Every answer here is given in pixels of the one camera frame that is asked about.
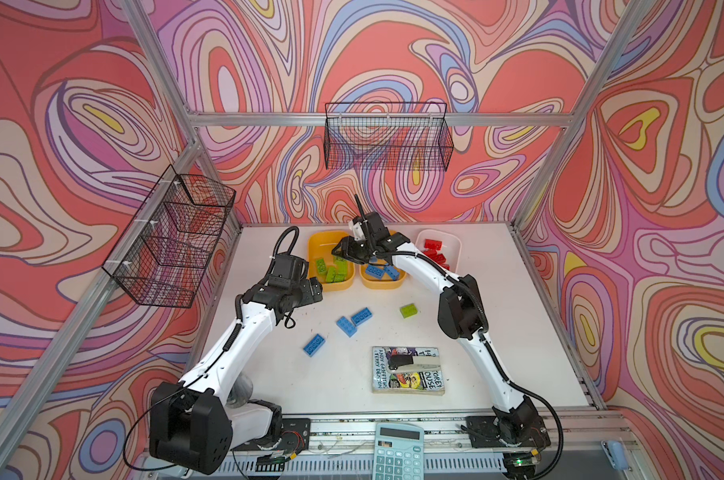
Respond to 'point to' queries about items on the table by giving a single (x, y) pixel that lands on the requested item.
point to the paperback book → (427, 381)
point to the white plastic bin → (444, 247)
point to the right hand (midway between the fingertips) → (339, 258)
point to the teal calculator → (398, 452)
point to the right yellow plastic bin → (374, 283)
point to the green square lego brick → (340, 261)
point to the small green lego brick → (339, 277)
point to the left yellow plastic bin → (320, 244)
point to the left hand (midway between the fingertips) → (306, 289)
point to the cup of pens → (240, 392)
